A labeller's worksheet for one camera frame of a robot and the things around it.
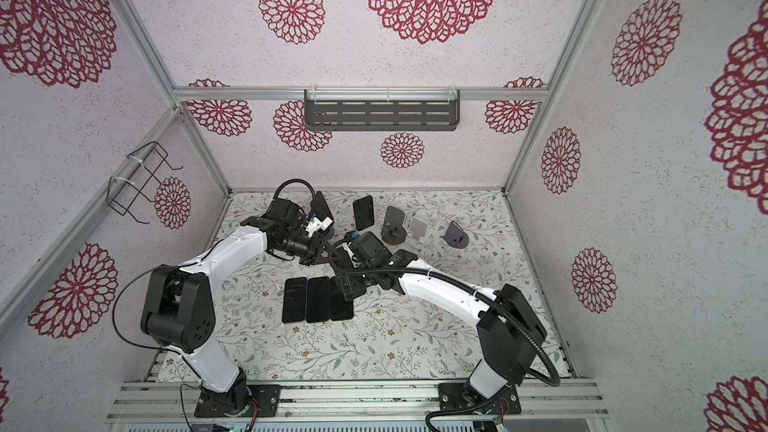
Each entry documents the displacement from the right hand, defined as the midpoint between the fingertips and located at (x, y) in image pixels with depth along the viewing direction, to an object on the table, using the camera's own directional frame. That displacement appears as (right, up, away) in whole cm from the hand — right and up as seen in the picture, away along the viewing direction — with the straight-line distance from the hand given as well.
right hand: (346, 272), depth 81 cm
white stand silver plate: (+22, +10, +19) cm, 31 cm away
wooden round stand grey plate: (+14, +10, +19) cm, 26 cm away
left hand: (-2, +3, 0) cm, 4 cm away
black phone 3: (-17, -12, +9) cm, 22 cm away
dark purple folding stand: (+35, +9, +21) cm, 42 cm away
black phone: (-11, +18, +18) cm, 28 cm away
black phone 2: (+3, +17, +25) cm, 30 cm away
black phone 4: (-11, -11, +13) cm, 20 cm away
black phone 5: (-5, -11, +7) cm, 14 cm away
